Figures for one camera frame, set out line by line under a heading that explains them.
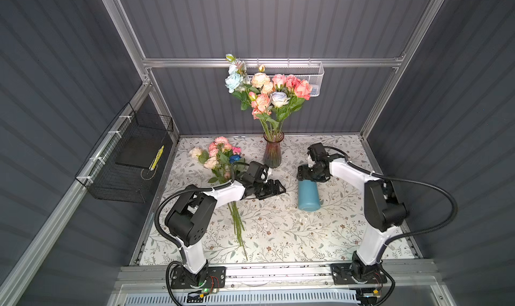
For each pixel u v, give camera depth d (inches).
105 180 26.3
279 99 29.7
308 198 34.2
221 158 41.1
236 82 28.8
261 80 30.3
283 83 31.2
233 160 40.2
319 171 28.6
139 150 29.5
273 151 38.0
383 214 19.5
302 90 27.9
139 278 29.5
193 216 19.1
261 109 29.1
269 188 31.7
